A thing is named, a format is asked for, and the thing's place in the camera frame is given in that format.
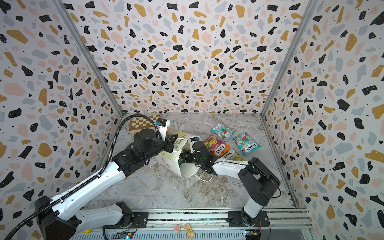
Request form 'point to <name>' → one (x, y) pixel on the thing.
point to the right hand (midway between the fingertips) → (177, 152)
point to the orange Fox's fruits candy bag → (216, 146)
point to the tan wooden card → (189, 231)
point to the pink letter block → (177, 228)
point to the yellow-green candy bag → (233, 154)
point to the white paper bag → (184, 142)
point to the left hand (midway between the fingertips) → (177, 132)
